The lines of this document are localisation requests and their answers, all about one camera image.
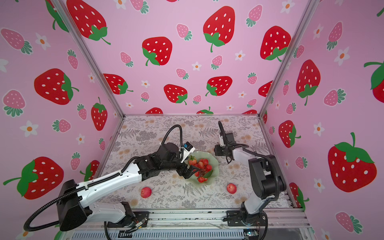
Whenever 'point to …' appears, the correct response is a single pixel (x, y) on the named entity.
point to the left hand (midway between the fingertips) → (194, 163)
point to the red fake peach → (146, 192)
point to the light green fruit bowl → (212, 161)
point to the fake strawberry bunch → (205, 171)
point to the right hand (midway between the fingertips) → (217, 148)
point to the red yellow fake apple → (231, 188)
